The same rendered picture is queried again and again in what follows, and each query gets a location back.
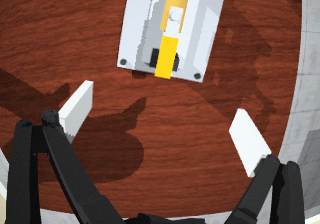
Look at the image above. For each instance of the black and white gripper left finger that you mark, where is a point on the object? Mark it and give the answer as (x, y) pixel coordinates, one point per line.
(22, 200)

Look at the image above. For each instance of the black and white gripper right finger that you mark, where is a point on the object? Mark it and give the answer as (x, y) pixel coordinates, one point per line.
(287, 206)

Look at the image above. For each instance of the grey metal mounting plate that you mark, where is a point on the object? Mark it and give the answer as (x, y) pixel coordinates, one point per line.
(134, 31)

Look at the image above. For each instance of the ball valve with yellow lever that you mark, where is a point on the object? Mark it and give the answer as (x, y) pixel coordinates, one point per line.
(168, 59)

